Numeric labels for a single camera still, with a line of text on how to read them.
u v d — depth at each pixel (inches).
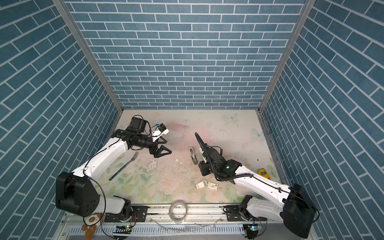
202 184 33.1
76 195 15.9
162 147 27.3
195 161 35.9
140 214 29.1
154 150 27.2
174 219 27.4
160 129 27.7
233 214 29.0
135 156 36.8
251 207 23.9
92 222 27.2
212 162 23.5
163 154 28.3
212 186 32.4
